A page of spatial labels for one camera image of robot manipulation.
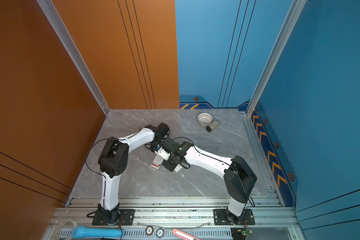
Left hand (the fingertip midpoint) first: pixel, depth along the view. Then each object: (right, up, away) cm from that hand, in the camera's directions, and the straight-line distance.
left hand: (163, 152), depth 97 cm
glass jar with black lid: (+34, +17, +11) cm, 40 cm away
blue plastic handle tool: (-33, -31, -30) cm, 54 cm away
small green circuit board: (+41, -34, -26) cm, 59 cm away
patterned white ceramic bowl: (+29, +23, +16) cm, 40 cm away
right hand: (+4, -4, -15) cm, 16 cm away
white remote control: (-3, -5, -5) cm, 8 cm away
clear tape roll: (-46, -31, -27) cm, 62 cm away
